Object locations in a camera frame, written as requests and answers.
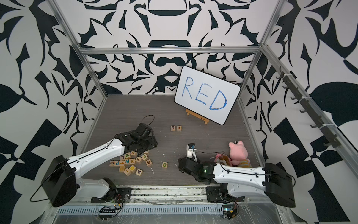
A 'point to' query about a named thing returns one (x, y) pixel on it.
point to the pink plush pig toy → (238, 154)
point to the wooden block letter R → (173, 128)
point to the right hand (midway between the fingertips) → (181, 160)
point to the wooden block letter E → (179, 128)
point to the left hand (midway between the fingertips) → (155, 142)
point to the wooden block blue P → (139, 172)
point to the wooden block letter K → (132, 161)
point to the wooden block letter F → (138, 159)
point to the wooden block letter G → (148, 163)
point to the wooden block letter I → (127, 171)
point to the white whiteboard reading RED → (209, 97)
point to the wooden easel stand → (197, 116)
